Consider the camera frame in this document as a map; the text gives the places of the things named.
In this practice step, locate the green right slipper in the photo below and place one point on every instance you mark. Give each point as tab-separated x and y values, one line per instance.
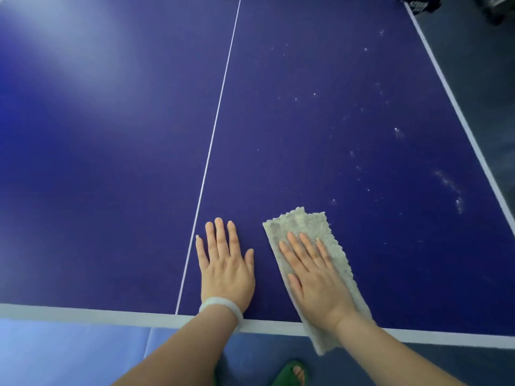
283	375

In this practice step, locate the person's right hand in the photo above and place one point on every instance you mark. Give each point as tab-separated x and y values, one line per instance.
322	289

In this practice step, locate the white jade bangle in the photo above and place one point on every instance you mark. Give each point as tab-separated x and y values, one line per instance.
219	301

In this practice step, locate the black fitness machine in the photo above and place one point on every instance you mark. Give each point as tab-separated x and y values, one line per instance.
497	7

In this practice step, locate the person's left hand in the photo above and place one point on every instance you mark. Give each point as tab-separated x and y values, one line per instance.
225	277

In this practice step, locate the grey cleaning cloth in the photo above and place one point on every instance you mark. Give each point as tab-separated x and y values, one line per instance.
297	221

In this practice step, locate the person's right forearm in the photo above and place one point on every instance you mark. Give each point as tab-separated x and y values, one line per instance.
390	353

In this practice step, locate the person's right foot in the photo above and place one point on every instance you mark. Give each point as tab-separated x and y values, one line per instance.
298	373

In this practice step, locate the person's left forearm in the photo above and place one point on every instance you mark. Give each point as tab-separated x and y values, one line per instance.
181	353

